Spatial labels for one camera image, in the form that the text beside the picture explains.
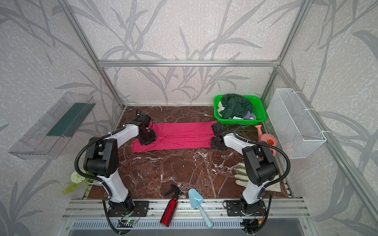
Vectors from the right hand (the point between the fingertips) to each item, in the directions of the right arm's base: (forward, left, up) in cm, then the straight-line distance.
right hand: (215, 140), depth 97 cm
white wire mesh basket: (-13, -32, +33) cm, 47 cm away
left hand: (+3, +39, +3) cm, 39 cm away
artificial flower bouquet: (-28, +69, +13) cm, 75 cm away
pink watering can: (-3, -31, +8) cm, 32 cm away
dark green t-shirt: (+23, -15, +10) cm, 29 cm away
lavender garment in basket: (+20, -26, +2) cm, 33 cm away
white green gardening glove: (-23, -13, -1) cm, 27 cm away
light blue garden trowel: (-34, +13, -3) cm, 37 cm away
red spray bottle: (-40, +25, +1) cm, 47 cm away
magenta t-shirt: (+6, +30, -2) cm, 30 cm away
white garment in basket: (+30, -7, 0) cm, 31 cm away
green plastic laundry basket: (+27, -34, +4) cm, 44 cm away
